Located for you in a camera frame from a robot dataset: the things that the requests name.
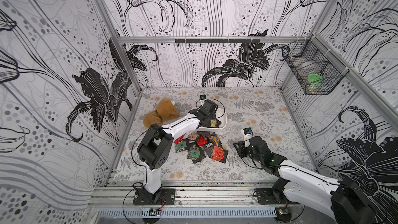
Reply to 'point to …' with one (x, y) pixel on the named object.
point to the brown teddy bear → (166, 110)
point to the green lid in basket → (312, 78)
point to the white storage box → (222, 116)
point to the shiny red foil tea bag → (176, 141)
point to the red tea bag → (201, 141)
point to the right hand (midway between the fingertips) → (237, 142)
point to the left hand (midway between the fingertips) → (209, 114)
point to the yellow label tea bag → (213, 123)
